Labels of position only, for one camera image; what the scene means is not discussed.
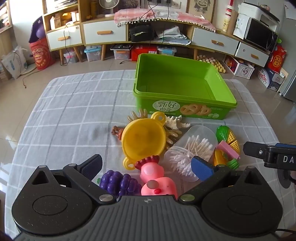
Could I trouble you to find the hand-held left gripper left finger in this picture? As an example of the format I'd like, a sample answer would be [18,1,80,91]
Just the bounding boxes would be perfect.
[31,154,117,205]

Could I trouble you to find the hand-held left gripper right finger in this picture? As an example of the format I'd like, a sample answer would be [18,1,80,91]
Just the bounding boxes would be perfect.
[179,156,264,205]

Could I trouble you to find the pink rectangular block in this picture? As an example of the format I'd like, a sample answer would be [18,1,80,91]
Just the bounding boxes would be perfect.
[216,140,241,161]

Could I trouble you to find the clear cotton swab jar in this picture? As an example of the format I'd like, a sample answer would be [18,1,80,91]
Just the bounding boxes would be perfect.
[163,125,218,182]

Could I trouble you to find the purple toy grapes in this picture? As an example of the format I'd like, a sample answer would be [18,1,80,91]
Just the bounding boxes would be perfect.
[100,170,143,198]

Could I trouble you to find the pink rubber chicken toy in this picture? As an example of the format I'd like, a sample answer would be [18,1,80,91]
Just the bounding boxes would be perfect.
[134,155,179,200]

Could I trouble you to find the yellow toy pot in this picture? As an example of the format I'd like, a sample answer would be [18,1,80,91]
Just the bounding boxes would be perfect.
[121,111,168,171]

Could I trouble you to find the green plastic cookie box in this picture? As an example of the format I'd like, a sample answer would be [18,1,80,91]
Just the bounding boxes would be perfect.
[133,53,238,120]

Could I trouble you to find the yellow green toy corn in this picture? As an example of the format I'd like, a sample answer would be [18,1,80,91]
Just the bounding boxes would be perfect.
[216,125,241,155]

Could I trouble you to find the green toy vegetable piece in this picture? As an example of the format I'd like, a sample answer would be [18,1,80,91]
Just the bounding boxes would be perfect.
[227,159,240,171]

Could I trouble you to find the small brown bear figure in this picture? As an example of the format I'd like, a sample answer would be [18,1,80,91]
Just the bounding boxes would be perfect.
[112,126,123,141]

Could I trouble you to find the tan plastic spiky toy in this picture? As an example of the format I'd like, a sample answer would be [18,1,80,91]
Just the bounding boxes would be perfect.
[126,108,183,149]

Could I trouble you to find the silver refrigerator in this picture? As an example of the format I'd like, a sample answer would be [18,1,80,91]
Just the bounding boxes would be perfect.
[278,67,296,103]

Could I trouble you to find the grey checked tablecloth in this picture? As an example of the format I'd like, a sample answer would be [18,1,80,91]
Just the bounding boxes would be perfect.
[10,69,285,241]

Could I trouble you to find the white cardboard box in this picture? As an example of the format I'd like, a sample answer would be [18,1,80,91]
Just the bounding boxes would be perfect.
[256,67,287,92]

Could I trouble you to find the white printed crate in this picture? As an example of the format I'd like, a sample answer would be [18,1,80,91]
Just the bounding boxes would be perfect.
[223,56,255,80]

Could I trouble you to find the tall red gift box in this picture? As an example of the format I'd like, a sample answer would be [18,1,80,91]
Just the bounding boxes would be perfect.
[269,45,287,74]

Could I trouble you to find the tray of eggs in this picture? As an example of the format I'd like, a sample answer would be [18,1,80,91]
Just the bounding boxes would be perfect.
[196,54,226,73]

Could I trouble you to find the small clear storage box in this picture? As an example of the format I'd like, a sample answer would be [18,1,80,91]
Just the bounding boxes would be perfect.
[63,51,79,64]

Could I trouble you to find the clear box with blue lid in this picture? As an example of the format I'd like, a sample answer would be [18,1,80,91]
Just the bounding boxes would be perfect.
[84,45,103,62]

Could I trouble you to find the black microwave oven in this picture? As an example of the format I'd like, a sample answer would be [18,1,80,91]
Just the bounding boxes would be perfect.
[244,17,279,53]

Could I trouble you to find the clear box with dark lid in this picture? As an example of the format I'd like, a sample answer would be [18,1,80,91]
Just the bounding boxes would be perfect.
[110,44,134,60]

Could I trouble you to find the red printed bucket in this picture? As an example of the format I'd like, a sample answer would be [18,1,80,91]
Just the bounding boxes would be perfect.
[29,38,55,70]

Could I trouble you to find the white shopping bag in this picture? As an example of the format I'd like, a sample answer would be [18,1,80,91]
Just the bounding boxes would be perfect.
[1,46,28,80]

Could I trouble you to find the wooden cabinet with white drawers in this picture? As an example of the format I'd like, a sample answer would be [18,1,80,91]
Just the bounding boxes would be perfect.
[42,0,279,68]

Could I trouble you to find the pile of pale cloth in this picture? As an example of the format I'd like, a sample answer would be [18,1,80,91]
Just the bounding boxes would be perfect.
[156,25,192,46]

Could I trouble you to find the white bottle with red cap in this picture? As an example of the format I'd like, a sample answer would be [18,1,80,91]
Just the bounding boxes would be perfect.
[222,0,235,32]

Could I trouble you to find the white printer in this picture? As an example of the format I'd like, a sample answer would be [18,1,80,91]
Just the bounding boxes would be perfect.
[238,2,281,23]

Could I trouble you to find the black bag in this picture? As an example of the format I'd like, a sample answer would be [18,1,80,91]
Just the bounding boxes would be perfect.
[129,23,155,43]

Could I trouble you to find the purple ball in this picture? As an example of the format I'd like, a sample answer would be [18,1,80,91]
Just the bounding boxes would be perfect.
[29,16,47,43]

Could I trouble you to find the framed cartoon picture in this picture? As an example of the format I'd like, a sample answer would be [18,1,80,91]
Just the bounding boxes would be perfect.
[186,0,216,23]

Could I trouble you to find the pink tasselled cloth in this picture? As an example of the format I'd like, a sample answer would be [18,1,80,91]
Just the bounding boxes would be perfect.
[114,9,217,32]

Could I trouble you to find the small white desk fan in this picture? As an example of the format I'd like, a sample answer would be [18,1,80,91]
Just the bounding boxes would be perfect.
[99,0,120,17]

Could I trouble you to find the framed cat picture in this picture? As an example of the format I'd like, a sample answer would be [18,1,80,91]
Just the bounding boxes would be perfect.
[120,0,142,11]

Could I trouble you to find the wooden bookshelf desk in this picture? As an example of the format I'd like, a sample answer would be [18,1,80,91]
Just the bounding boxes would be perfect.
[0,0,15,80]

